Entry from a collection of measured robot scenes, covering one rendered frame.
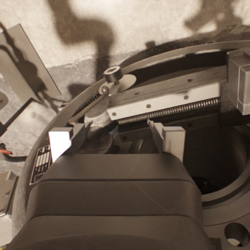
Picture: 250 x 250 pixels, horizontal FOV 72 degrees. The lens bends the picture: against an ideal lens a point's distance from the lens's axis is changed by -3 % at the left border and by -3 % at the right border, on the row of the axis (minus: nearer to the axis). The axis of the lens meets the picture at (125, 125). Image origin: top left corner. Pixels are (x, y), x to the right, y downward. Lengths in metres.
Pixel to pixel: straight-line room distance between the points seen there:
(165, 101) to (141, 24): 0.60
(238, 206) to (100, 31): 0.85
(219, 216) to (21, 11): 1.08
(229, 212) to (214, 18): 0.79
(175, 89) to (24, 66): 0.95
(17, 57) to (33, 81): 0.15
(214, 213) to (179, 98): 0.21
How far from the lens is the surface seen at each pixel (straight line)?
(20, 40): 1.13
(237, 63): 0.32
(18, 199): 0.36
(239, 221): 0.36
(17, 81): 1.26
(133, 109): 0.38
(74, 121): 0.41
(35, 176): 0.36
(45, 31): 1.05
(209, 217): 0.36
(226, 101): 0.39
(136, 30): 0.92
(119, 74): 0.49
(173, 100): 0.37
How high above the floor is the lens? 0.90
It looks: 50 degrees down
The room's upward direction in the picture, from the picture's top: 170 degrees counter-clockwise
